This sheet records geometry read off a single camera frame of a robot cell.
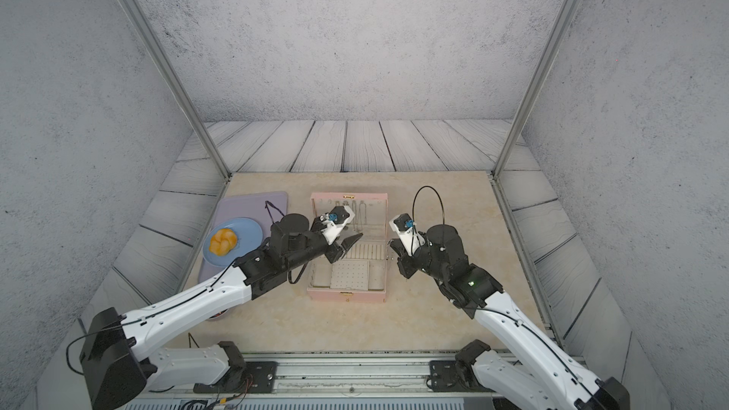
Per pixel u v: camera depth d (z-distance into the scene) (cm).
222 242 96
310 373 75
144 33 81
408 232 61
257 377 73
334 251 64
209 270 93
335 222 60
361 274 85
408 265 65
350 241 66
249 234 101
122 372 39
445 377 72
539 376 43
